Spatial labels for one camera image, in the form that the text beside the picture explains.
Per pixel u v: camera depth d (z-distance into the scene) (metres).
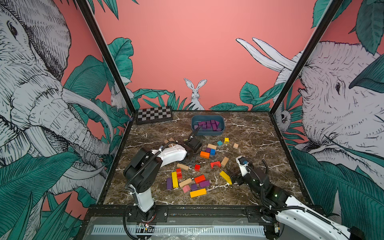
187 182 0.84
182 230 0.70
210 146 0.98
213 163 0.91
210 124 1.10
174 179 0.85
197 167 0.91
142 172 0.47
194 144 0.75
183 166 0.90
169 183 0.84
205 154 0.93
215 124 1.11
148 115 1.15
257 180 0.58
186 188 0.81
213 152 0.95
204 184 0.83
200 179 0.85
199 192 0.80
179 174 0.87
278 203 0.56
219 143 1.01
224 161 0.92
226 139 1.01
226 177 0.84
